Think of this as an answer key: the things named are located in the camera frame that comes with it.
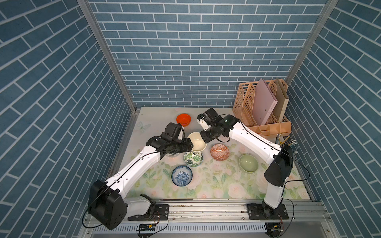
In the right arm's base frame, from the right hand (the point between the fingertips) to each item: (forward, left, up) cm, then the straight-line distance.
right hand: (204, 137), depth 82 cm
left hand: (-6, +6, 0) cm, 8 cm away
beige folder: (+24, -46, +10) cm, 53 cm away
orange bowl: (+24, +16, -13) cm, 32 cm away
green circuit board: (-42, +25, -21) cm, 53 cm away
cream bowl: (-3, +3, -2) cm, 5 cm away
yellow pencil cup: (+5, -44, -5) cm, 44 cm away
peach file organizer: (+38, -29, -14) cm, 50 cm away
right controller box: (-37, -36, -20) cm, 56 cm away
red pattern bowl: (+1, -11, -17) cm, 20 cm away
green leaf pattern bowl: (-6, +6, -17) cm, 19 cm away
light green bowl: (-6, -28, -16) cm, 33 cm away
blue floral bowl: (-16, +12, -17) cm, 26 cm away
